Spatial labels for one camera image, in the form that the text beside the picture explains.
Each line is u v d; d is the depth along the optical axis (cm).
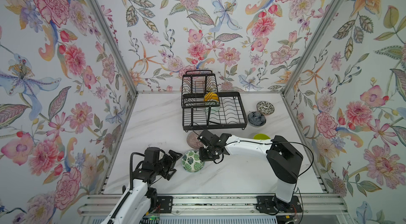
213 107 82
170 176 78
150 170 62
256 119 104
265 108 110
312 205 77
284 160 48
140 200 54
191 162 86
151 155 65
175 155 77
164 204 74
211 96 109
